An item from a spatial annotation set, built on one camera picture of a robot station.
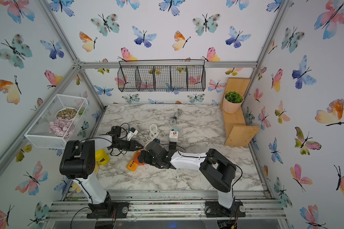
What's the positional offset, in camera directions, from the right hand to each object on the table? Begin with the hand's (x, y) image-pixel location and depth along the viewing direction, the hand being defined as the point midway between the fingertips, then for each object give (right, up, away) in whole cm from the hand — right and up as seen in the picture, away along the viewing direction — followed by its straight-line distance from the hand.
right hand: (142, 159), depth 82 cm
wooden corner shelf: (+57, +14, +6) cm, 59 cm away
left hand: (-3, +5, +13) cm, 14 cm away
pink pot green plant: (+58, +35, +17) cm, 70 cm away
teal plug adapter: (+19, +16, +23) cm, 34 cm away
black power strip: (+17, +5, +13) cm, 22 cm away
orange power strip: (-7, -5, +4) cm, 9 cm away
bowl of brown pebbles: (-33, +25, -12) cm, 43 cm away
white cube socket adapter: (+18, +12, +11) cm, 24 cm away
